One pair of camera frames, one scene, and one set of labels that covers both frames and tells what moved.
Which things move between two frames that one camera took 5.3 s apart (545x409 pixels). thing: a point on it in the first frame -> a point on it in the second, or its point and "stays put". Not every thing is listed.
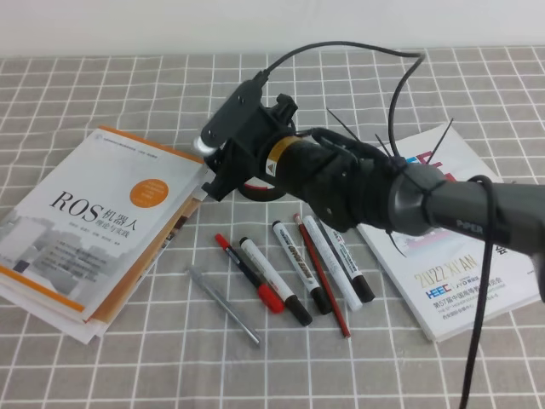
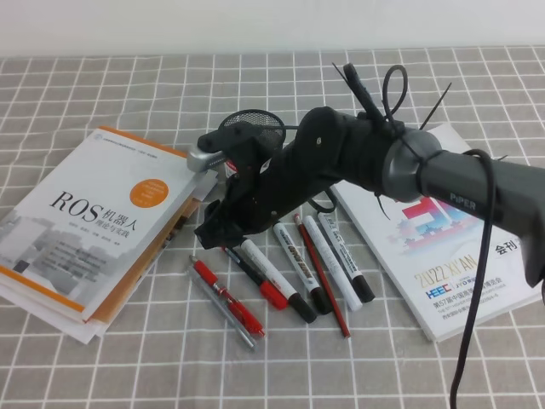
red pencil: [314, 260] stays put
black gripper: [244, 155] -> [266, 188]
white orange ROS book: [75, 233] stays put
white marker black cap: [361, 282] stays put
